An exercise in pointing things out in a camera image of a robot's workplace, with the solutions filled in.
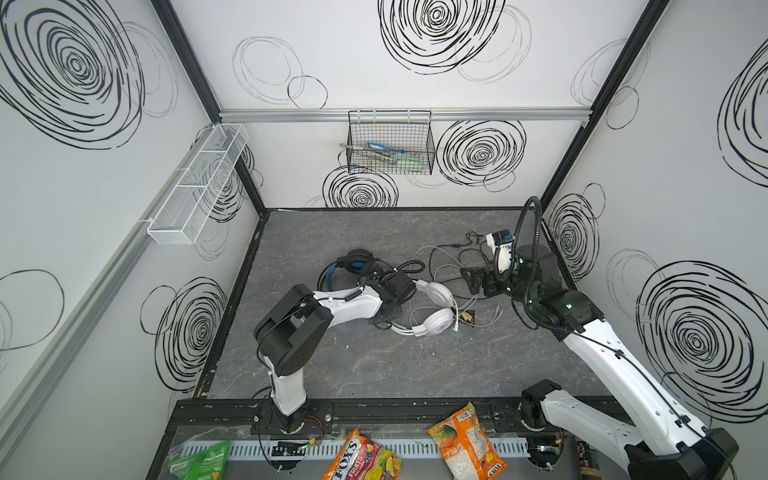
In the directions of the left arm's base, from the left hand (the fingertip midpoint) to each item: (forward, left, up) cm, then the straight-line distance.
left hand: (394, 312), depth 92 cm
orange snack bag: (-34, -17, +5) cm, 39 cm away
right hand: (+2, -20, +25) cm, 32 cm away
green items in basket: (+32, -1, +33) cm, 46 cm away
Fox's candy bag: (-37, +6, +4) cm, 38 cm away
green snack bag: (-39, +40, +4) cm, 56 cm away
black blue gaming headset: (+14, +11, +7) cm, 19 cm away
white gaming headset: (-6, -12, +8) cm, 16 cm away
